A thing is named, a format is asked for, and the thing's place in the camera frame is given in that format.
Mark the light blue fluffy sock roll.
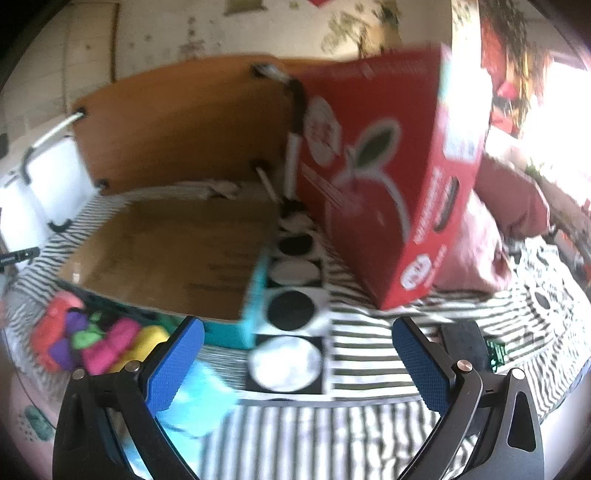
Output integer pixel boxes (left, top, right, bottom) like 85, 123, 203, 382
156, 360, 238, 438

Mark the yellow sock roll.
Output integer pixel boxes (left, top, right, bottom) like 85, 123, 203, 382
108, 325, 169, 373

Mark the striped black white bedsheet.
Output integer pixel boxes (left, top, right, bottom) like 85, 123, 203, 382
1, 182, 590, 479

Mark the purple sock roll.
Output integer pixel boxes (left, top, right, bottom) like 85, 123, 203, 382
48, 308, 89, 371

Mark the white table leg right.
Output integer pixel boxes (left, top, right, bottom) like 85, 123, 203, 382
252, 64, 308, 201

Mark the magenta sock roll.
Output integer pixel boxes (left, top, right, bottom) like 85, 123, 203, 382
81, 317, 141, 375

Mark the red apple cardboard box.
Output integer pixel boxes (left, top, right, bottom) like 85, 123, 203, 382
295, 44, 492, 310

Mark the green sock roll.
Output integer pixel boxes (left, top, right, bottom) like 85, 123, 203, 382
69, 311, 105, 350

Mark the wooden folding table top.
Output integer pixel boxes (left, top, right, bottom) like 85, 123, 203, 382
73, 55, 293, 195

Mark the white table leg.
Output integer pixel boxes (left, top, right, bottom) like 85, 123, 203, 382
252, 64, 308, 201
19, 107, 88, 234

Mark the red pink sock roll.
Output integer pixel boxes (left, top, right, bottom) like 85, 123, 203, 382
30, 290, 84, 373

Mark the pink pillow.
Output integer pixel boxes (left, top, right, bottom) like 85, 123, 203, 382
434, 155, 550, 294

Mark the white table leg left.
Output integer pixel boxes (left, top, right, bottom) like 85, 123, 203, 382
19, 107, 88, 234

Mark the teal cardboard tray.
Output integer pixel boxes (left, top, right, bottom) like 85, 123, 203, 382
57, 198, 277, 350

